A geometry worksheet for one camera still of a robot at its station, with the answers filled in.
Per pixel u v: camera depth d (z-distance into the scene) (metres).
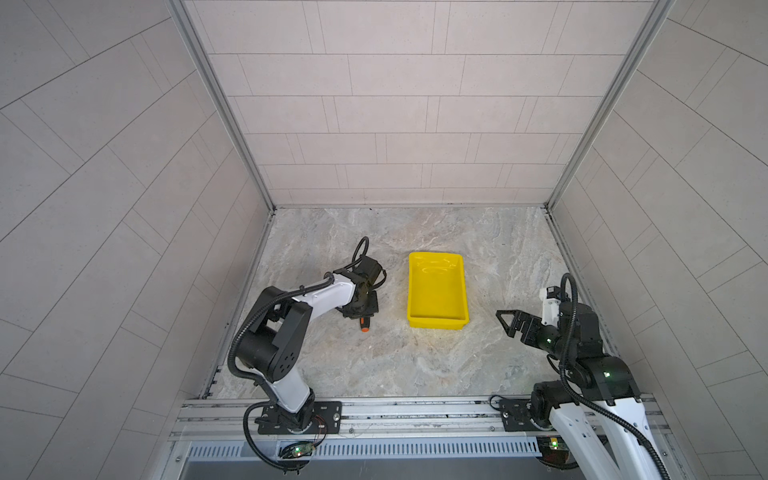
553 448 0.68
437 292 0.93
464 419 0.72
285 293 0.49
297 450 0.65
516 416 0.71
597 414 0.46
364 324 0.85
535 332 0.64
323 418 0.71
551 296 0.65
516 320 0.65
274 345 0.45
